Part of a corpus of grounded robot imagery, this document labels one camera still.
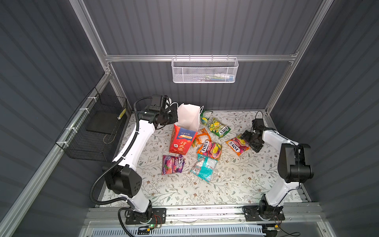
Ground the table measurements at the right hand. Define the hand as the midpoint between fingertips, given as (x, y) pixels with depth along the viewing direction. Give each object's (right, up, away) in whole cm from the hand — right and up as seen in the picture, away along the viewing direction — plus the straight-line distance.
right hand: (248, 142), depth 97 cm
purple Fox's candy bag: (-50, -13, -9) cm, 52 cm away
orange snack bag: (-33, +1, +2) cm, 33 cm away
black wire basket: (-88, +8, -21) cm, 91 cm away
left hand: (-44, +15, -18) cm, 50 cm away
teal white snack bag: (-30, -14, -9) cm, 35 cm away
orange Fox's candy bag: (-7, -3, +1) cm, 7 cm away
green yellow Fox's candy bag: (-19, +9, +8) cm, 22 cm away
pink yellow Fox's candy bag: (-25, -5, -3) cm, 26 cm away
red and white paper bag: (-41, +9, -22) cm, 47 cm away
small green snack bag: (-28, +18, +15) cm, 37 cm away
